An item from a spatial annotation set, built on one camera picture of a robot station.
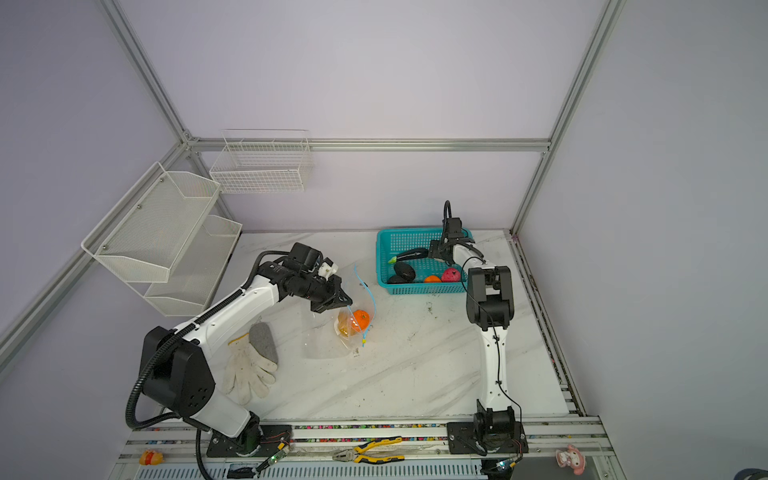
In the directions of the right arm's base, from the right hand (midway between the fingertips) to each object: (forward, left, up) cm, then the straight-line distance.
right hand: (441, 248), depth 111 cm
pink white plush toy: (-66, -25, -1) cm, 70 cm away
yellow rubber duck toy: (-67, +75, -1) cm, 101 cm away
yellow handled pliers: (-66, +27, -2) cm, 71 cm away
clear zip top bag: (-34, +41, -3) cm, 53 cm away
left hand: (-33, +29, +14) cm, 46 cm away
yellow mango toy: (-34, +32, +5) cm, 47 cm away
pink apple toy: (-14, -2, +1) cm, 14 cm away
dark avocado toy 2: (-15, +17, 0) cm, 23 cm away
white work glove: (-45, +60, -2) cm, 75 cm away
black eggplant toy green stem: (-3, +11, 0) cm, 11 cm away
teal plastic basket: (+1, +18, +2) cm, 19 cm away
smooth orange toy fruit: (-15, +5, 0) cm, 16 cm away
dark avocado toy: (-12, +14, +1) cm, 19 cm away
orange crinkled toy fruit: (-35, +27, +7) cm, 45 cm away
